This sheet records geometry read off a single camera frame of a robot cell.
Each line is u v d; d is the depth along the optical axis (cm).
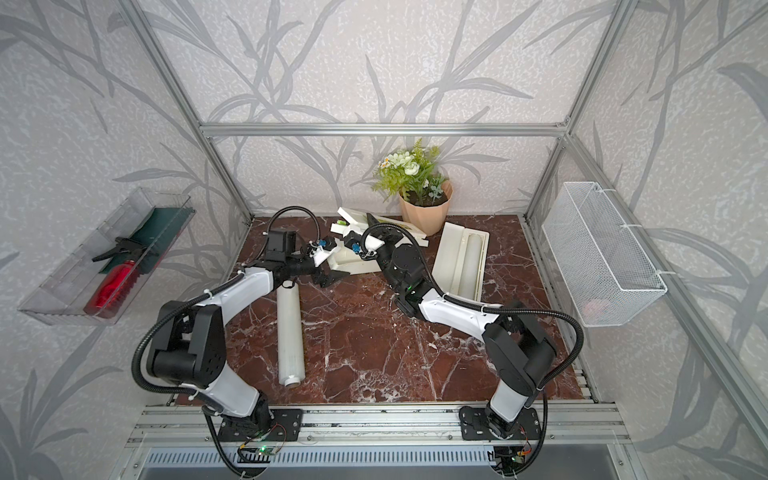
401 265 58
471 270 97
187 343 46
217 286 108
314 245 75
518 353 45
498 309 49
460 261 98
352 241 61
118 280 61
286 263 72
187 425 75
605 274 62
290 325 87
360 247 62
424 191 106
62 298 58
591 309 71
